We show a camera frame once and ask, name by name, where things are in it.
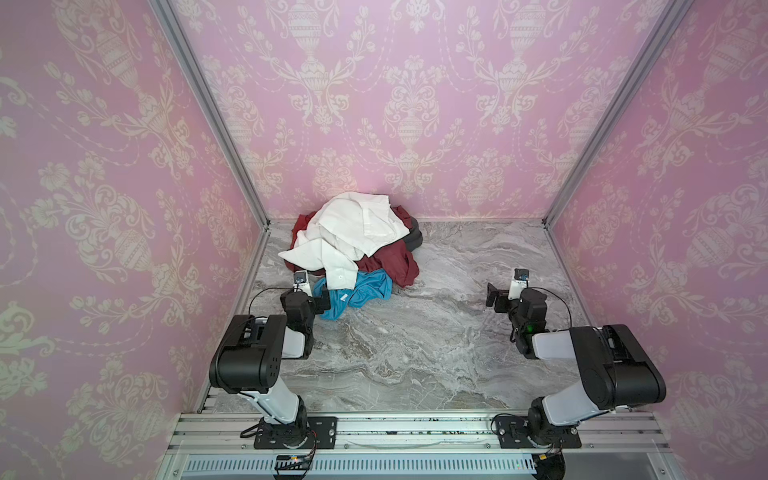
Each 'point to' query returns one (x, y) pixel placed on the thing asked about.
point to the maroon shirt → (392, 257)
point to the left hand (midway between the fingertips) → (309, 287)
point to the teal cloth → (372, 286)
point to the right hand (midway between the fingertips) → (506, 283)
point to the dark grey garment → (414, 239)
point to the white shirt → (342, 232)
